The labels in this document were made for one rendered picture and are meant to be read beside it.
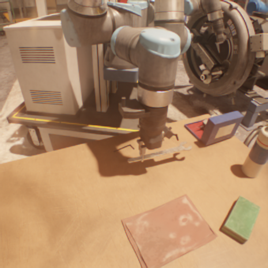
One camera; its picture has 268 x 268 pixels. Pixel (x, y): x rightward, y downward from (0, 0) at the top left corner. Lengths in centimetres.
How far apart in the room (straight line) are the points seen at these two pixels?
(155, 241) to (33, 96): 101
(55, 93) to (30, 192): 64
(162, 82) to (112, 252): 42
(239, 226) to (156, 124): 35
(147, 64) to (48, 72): 75
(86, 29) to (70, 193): 57
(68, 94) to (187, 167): 73
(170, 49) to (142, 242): 44
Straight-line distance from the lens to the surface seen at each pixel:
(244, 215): 62
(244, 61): 149
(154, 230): 54
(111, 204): 59
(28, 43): 112
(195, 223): 57
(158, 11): 62
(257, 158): 71
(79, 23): 79
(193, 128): 88
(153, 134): 54
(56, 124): 117
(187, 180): 66
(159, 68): 43
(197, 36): 170
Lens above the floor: 97
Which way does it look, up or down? 38 degrees down
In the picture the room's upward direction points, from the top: 2 degrees clockwise
